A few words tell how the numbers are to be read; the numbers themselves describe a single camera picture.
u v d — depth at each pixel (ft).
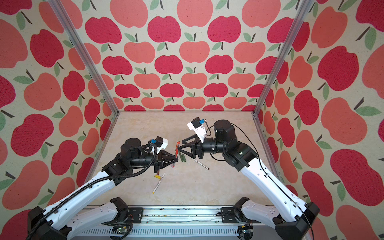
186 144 1.96
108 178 1.61
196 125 1.75
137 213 2.45
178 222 2.40
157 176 2.84
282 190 1.33
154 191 2.69
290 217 1.23
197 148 1.73
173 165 2.14
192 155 1.79
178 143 1.95
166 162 2.08
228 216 2.40
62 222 1.36
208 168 2.97
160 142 1.85
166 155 2.06
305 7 2.27
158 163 1.92
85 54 2.85
